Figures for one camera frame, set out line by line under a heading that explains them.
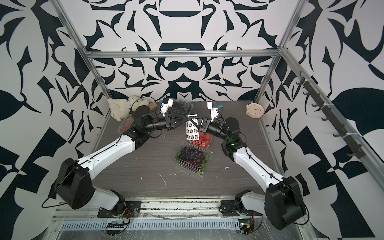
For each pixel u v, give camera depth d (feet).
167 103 2.22
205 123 2.04
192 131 2.25
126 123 3.31
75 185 1.35
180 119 2.29
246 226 2.33
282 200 1.33
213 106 2.13
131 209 2.44
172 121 2.11
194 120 2.24
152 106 3.94
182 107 3.43
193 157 2.79
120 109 3.43
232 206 2.49
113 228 2.38
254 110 3.66
